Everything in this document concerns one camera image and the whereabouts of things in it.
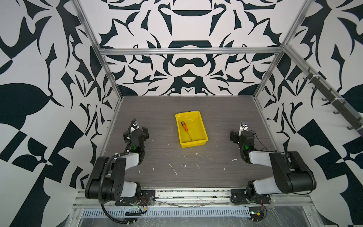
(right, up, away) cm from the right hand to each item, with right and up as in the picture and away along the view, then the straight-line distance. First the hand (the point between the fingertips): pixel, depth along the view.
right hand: (242, 129), depth 92 cm
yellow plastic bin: (-33, -1, +7) cm, 33 cm away
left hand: (-68, +2, -4) cm, 68 cm away
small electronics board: (-2, -39, -21) cm, 44 cm away
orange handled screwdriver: (-37, +2, +8) cm, 38 cm away
